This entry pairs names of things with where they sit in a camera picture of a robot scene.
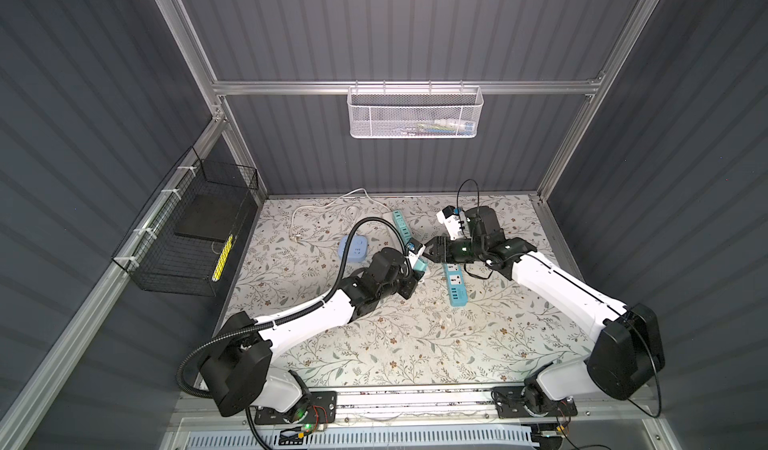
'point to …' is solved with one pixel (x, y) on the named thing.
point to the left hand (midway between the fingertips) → (418, 268)
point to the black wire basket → (183, 242)
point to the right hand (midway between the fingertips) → (426, 253)
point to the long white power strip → (401, 226)
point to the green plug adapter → (421, 264)
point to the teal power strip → (457, 290)
